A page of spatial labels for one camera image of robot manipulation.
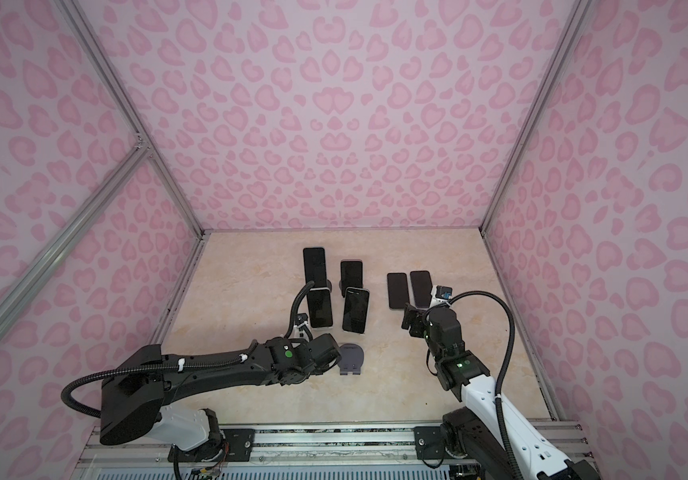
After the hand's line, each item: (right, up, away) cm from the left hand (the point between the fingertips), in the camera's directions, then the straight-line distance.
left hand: (321, 352), depth 82 cm
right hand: (+27, +13, 0) cm, 30 cm away
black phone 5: (+33, +16, +22) cm, 43 cm away
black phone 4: (+24, +14, +19) cm, 34 cm away
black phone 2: (+8, +21, +13) cm, 26 cm away
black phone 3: (+10, +10, +7) cm, 16 cm away
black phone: (-3, +23, +13) cm, 27 cm away
